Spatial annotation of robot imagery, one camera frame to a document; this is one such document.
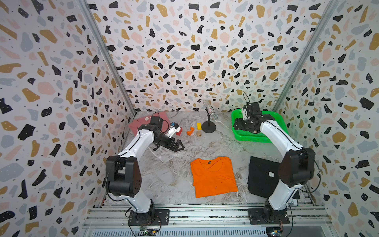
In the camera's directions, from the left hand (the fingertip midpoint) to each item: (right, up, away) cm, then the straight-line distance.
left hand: (178, 145), depth 86 cm
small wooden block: (+12, +5, +20) cm, 24 cm away
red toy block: (-3, +6, +23) cm, 24 cm away
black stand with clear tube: (+20, +10, +26) cm, 34 cm away
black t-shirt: (+51, -21, +3) cm, 55 cm away
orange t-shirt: (+20, -19, +1) cm, 28 cm away
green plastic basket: (+41, +5, +12) cm, 43 cm away
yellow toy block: (+12, +11, +26) cm, 30 cm away
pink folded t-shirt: (-39, +13, +31) cm, 52 cm away
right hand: (+37, +12, +5) cm, 40 cm away
